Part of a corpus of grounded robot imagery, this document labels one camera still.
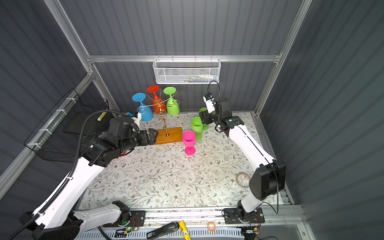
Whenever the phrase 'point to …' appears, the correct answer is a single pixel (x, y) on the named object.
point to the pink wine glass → (189, 138)
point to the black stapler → (169, 228)
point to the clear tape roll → (242, 179)
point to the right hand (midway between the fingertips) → (207, 112)
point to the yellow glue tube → (184, 230)
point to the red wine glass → (158, 105)
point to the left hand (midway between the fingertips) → (150, 133)
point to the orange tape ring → (214, 229)
